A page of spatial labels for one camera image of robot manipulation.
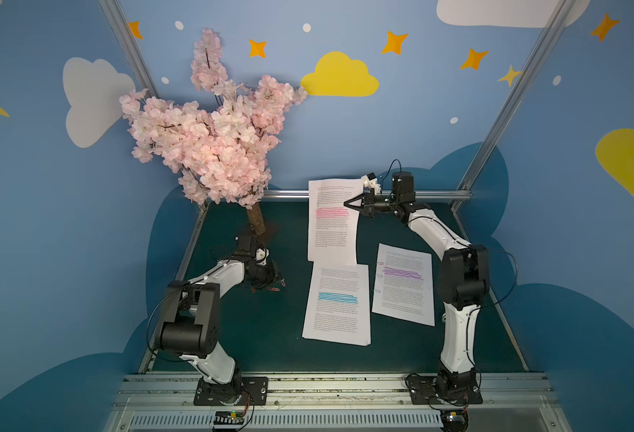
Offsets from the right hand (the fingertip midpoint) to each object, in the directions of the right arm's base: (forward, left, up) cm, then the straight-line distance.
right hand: (349, 202), depth 88 cm
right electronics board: (-55, -31, -28) cm, 69 cm away
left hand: (-17, +22, -20) cm, 34 cm away
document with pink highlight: (-5, +5, -6) cm, 9 cm away
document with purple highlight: (-15, -22, -27) cm, 38 cm away
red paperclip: (-20, +25, -25) cm, 41 cm away
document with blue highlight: (-25, +2, -26) cm, 36 cm away
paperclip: (-7, -14, -25) cm, 30 cm away
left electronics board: (-59, +31, -28) cm, 72 cm away
